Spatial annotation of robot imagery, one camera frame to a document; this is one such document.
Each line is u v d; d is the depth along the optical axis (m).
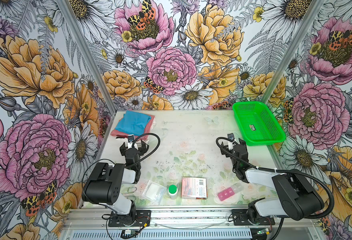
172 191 0.75
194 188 0.80
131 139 0.78
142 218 0.74
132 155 0.69
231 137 0.78
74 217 0.82
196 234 0.78
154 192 0.83
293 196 0.44
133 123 1.03
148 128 1.07
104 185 0.46
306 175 0.44
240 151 0.69
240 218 0.74
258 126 1.12
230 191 0.81
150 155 0.71
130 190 0.83
